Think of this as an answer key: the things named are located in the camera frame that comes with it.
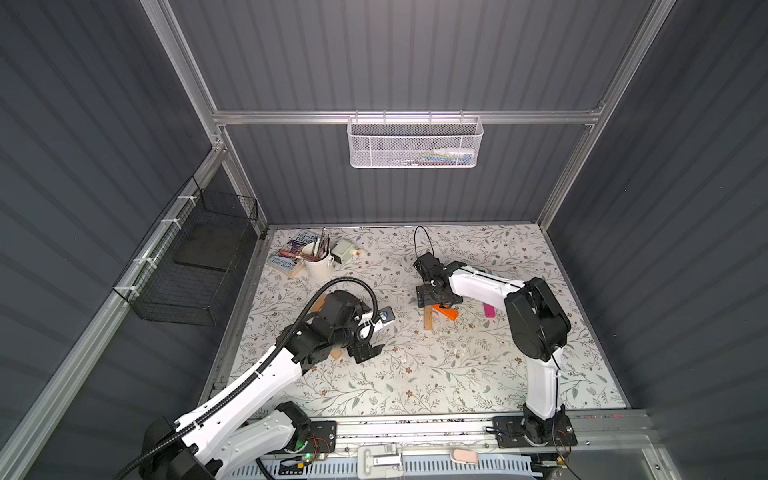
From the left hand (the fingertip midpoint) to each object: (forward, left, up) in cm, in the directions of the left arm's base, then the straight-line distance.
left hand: (375, 327), depth 75 cm
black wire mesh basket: (+10, +48, +11) cm, 50 cm away
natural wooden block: (+11, -16, -15) cm, 25 cm away
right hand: (+17, -20, -14) cm, 30 cm away
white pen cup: (+26, +21, -10) cm, 35 cm away
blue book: (+34, +33, -13) cm, 49 cm away
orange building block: (+13, -24, -16) cm, 31 cm away
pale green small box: (+34, +13, -10) cm, 38 cm away
